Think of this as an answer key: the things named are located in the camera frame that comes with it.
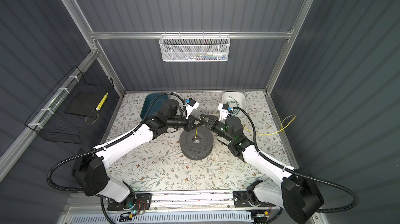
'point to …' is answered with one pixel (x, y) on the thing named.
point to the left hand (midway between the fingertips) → (204, 122)
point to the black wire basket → (51, 122)
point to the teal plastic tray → (156, 106)
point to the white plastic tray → (240, 97)
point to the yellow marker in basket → (101, 101)
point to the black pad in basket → (84, 103)
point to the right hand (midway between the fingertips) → (201, 118)
